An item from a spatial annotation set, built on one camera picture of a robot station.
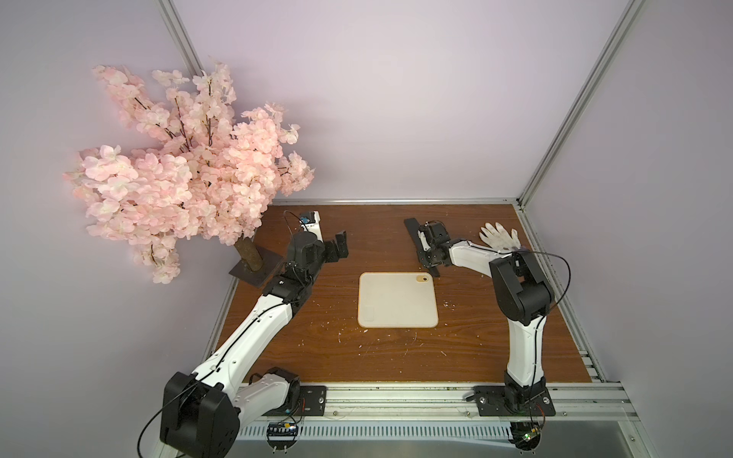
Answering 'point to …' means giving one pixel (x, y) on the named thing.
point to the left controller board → (282, 435)
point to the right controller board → (525, 435)
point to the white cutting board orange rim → (398, 300)
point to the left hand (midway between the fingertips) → (332, 232)
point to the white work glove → (499, 239)
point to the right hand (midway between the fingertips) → (432, 250)
